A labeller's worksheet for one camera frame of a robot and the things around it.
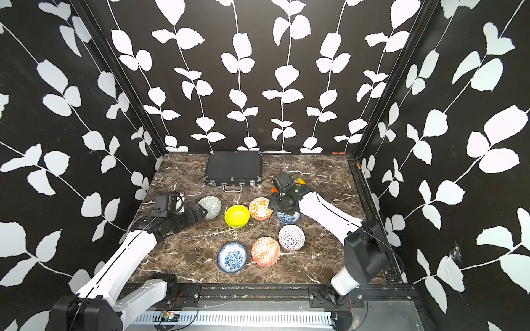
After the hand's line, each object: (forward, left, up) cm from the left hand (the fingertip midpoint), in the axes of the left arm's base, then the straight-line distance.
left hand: (200, 212), depth 83 cm
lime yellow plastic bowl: (+3, -14, -11) cm, 18 cm away
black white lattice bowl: (-8, -38, -11) cm, 41 cm away
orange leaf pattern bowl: (+6, -24, -10) cm, 27 cm away
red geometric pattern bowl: (-14, -27, -11) cm, 32 cm away
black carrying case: (+32, -10, -12) cm, 35 cm away
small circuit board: (-34, +8, -11) cm, 37 cm away
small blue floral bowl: (0, -37, -11) cm, 39 cm away
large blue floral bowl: (-16, -13, -10) cm, 23 cm away
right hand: (+3, -30, +1) cm, 30 cm away
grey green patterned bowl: (+9, -2, -9) cm, 13 cm away
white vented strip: (-36, -35, -11) cm, 52 cm away
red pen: (+44, -73, -13) cm, 86 cm away
